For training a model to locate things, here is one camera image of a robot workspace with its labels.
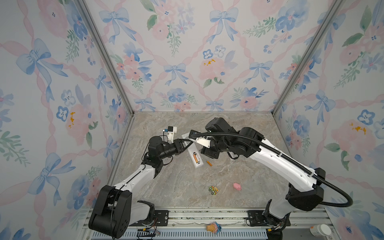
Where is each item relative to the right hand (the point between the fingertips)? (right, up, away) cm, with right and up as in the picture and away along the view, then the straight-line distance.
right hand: (203, 141), depth 68 cm
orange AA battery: (-4, -8, +6) cm, 10 cm away
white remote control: (-4, -6, +5) cm, 9 cm away
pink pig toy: (+20, -26, +15) cm, 36 cm away
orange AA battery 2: (+5, -16, +25) cm, 30 cm away
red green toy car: (+7, -27, +13) cm, 31 cm away
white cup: (+51, -38, -3) cm, 64 cm away
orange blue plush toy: (+5, -40, +1) cm, 40 cm away
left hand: (-5, -1, +7) cm, 8 cm away
